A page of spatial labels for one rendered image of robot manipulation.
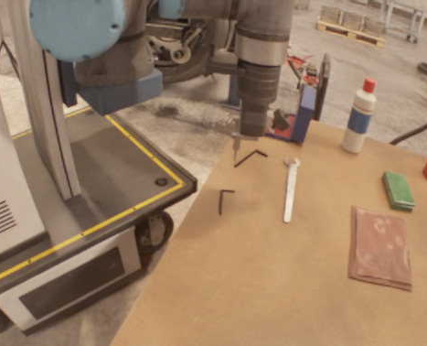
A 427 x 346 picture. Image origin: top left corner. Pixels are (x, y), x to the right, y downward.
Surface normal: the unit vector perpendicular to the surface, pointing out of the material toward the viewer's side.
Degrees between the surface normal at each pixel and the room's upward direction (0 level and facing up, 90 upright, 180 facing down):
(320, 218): 0
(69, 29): 95
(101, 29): 95
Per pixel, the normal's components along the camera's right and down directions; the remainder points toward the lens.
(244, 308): 0.07, -0.78
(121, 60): 0.44, 0.29
